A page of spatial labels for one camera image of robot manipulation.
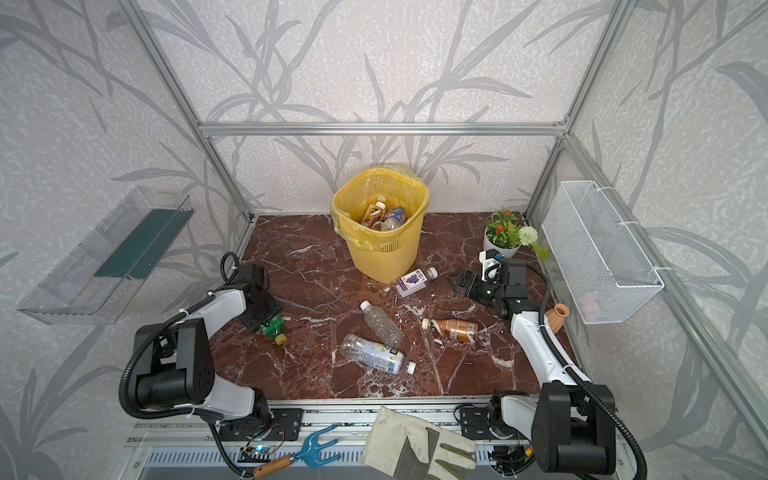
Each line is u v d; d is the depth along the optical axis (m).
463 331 0.85
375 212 0.94
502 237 0.96
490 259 0.77
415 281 0.96
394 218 0.91
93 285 0.63
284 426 0.73
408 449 0.70
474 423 0.73
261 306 0.80
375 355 0.79
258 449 0.71
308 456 0.70
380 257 0.88
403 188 0.92
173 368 0.44
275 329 0.87
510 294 0.65
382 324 0.85
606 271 0.61
